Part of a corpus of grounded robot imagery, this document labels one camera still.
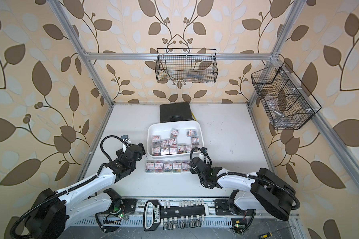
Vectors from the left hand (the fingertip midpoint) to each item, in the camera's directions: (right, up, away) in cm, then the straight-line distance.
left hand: (131, 145), depth 85 cm
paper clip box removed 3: (+21, -13, +1) cm, 25 cm away
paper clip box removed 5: (+31, -13, +1) cm, 34 cm away
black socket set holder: (+32, -32, -12) cm, 47 cm away
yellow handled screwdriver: (+70, -37, -18) cm, 81 cm away
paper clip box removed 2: (+15, -13, +2) cm, 20 cm away
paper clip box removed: (+10, -13, +2) cm, 16 cm away
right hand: (+37, -11, +3) cm, 39 cm away
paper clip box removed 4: (+26, -13, +2) cm, 29 cm away
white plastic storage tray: (+23, +2, +14) cm, 27 cm away
